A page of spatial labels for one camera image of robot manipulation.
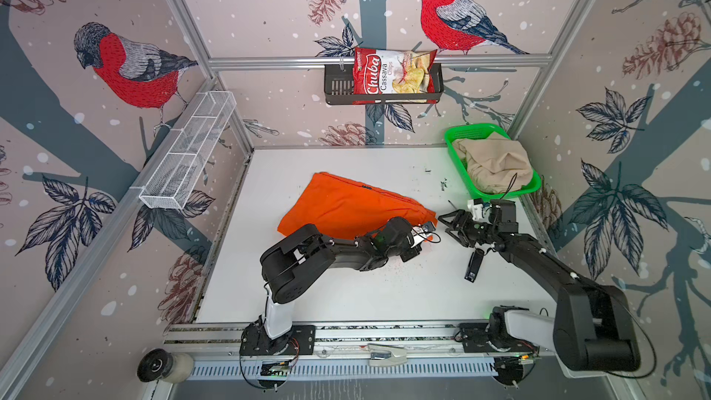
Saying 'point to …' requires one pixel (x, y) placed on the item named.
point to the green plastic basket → (534, 185)
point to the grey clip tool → (387, 355)
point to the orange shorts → (346, 209)
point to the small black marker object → (474, 265)
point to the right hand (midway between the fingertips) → (439, 227)
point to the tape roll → (159, 364)
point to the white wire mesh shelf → (171, 181)
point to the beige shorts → (495, 164)
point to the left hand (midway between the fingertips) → (422, 237)
